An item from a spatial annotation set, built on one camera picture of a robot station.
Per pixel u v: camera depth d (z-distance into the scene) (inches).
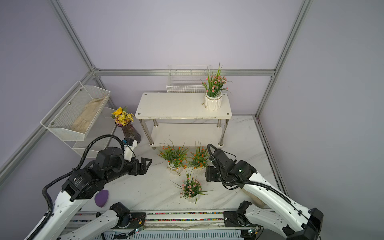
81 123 29.6
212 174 25.1
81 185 16.1
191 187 27.7
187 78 37.0
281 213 16.1
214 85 26.0
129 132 37.3
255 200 31.0
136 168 22.2
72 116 29.3
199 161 31.1
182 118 29.4
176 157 32.1
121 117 33.3
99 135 18.8
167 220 29.4
